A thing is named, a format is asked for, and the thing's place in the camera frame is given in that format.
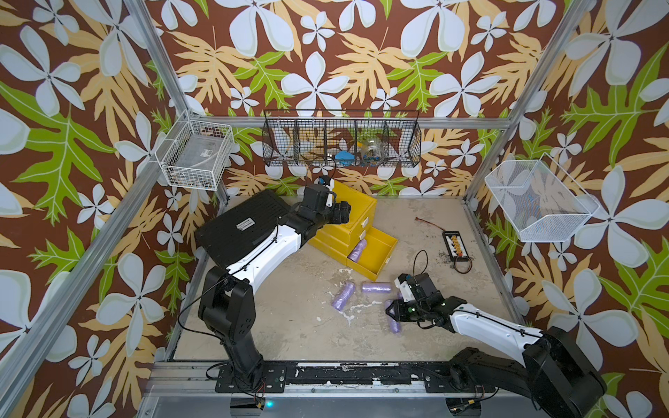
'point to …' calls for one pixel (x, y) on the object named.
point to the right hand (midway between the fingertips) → (386, 310)
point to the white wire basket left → (195, 153)
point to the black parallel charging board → (456, 246)
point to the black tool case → (224, 238)
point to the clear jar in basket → (373, 150)
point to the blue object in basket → (344, 158)
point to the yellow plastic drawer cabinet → (357, 242)
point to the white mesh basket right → (543, 202)
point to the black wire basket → (341, 138)
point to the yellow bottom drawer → (378, 249)
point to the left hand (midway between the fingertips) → (343, 204)
